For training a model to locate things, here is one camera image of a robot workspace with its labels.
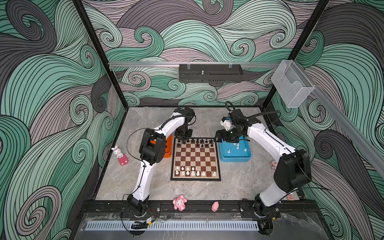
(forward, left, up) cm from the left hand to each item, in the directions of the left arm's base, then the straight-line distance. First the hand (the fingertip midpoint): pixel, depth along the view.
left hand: (186, 139), depth 94 cm
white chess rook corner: (-21, -17, -3) cm, 27 cm away
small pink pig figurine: (-37, -16, -3) cm, 40 cm away
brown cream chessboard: (-12, -7, -5) cm, 15 cm away
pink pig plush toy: (-36, +2, -2) cm, 36 cm away
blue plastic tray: (-5, -33, -6) cm, 34 cm away
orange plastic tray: (-3, +11, -6) cm, 13 cm away
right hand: (-5, -21, +8) cm, 23 cm away
